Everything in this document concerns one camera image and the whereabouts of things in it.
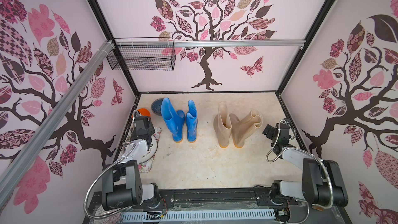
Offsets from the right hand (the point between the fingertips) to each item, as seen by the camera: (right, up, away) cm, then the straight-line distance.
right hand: (277, 128), depth 91 cm
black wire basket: (-82, +47, +4) cm, 95 cm away
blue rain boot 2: (-51, +6, -16) cm, 54 cm away
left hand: (-80, 0, -2) cm, 80 cm away
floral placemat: (-76, -20, -7) cm, 80 cm away
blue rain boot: (-61, +5, -2) cm, 62 cm away
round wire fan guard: (-85, -37, -23) cm, 95 cm away
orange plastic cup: (-85, +9, +12) cm, 87 cm away
